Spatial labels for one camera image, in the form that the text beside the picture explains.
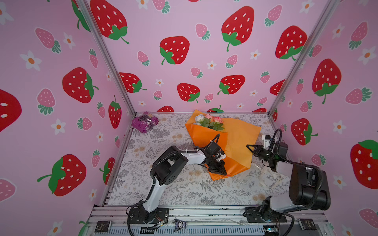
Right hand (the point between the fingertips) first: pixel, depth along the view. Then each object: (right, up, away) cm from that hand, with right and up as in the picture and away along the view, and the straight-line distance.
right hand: (247, 146), depth 89 cm
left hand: (-13, -17, -3) cm, 21 cm away
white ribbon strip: (+11, -15, -1) cm, 19 cm away
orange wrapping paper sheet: (-6, +4, +10) cm, 12 cm away
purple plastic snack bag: (-71, +15, +18) cm, 75 cm away
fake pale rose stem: (-23, +15, +20) cm, 34 cm away
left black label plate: (-77, -37, -19) cm, 88 cm away
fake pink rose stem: (-15, +14, +22) cm, 30 cm away
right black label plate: (+22, -36, -19) cm, 46 cm away
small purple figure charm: (-40, -35, -20) cm, 57 cm away
